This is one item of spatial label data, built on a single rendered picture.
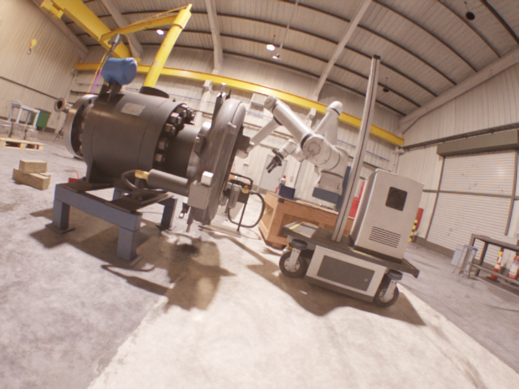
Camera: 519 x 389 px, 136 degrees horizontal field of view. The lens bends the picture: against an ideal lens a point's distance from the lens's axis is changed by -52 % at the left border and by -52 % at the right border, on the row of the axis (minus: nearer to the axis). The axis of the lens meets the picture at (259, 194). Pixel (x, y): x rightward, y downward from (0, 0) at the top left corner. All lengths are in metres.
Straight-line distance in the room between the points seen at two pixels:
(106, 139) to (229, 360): 1.15
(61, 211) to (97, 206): 0.28
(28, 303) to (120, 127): 0.91
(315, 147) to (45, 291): 1.38
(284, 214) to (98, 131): 1.65
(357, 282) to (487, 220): 8.11
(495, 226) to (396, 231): 7.70
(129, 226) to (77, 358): 0.65
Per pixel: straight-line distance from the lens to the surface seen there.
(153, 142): 1.13
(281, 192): 2.20
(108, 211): 1.12
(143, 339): 0.75
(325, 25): 10.69
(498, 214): 9.02
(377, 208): 1.39
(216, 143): 0.96
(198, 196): 0.90
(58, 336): 0.74
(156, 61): 5.20
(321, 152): 1.19
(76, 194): 1.24
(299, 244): 1.39
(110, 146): 1.26
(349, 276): 1.36
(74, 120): 1.56
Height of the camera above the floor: 0.54
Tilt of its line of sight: 3 degrees down
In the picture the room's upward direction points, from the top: 16 degrees clockwise
